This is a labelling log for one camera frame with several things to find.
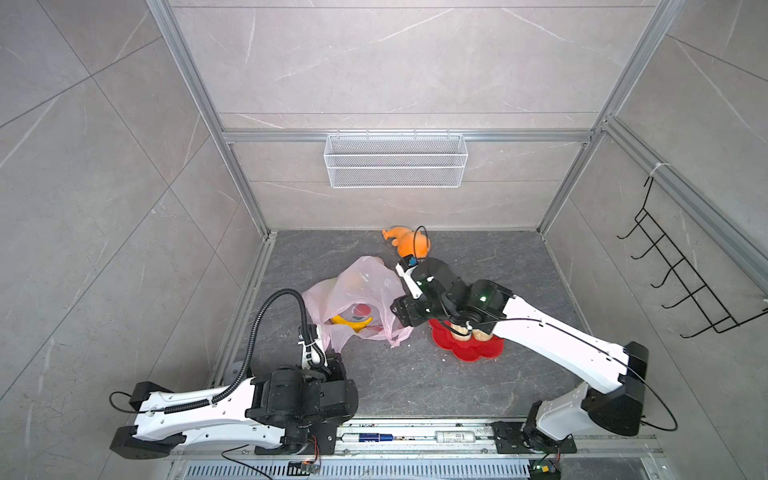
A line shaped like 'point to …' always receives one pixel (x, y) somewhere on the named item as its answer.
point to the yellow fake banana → (357, 326)
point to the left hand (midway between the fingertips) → (342, 352)
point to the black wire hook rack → (719, 318)
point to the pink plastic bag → (357, 300)
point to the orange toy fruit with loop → (407, 241)
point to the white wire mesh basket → (395, 161)
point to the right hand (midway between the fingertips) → (401, 301)
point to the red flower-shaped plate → (467, 350)
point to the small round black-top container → (233, 372)
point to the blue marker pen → (374, 437)
